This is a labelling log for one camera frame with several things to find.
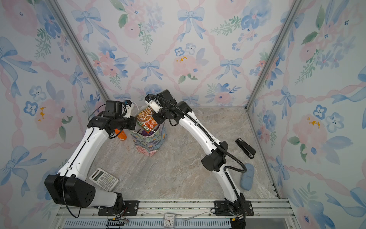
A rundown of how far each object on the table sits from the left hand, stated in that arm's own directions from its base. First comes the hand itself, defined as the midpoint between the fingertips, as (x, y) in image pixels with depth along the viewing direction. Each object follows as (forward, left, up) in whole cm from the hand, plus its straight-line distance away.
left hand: (135, 120), depth 79 cm
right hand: (+3, -11, +3) cm, 11 cm away
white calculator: (-25, +19, -24) cm, 39 cm away
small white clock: (-44, -20, -23) cm, 54 cm away
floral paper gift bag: (-10, -7, -11) cm, 17 cm away
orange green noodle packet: (-1, -6, +1) cm, 6 cm away
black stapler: (-5, -68, -22) cm, 72 cm away
